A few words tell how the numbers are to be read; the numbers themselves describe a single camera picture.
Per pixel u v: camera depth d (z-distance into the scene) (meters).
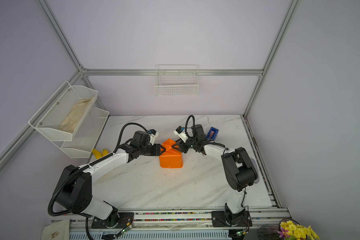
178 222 0.74
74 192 0.43
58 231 0.70
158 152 0.80
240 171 0.49
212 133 1.01
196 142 0.74
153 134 0.80
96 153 0.93
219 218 0.74
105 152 0.95
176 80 0.95
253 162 0.51
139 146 0.69
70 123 0.76
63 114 0.78
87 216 0.55
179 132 0.80
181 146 0.80
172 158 0.87
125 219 0.73
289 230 0.51
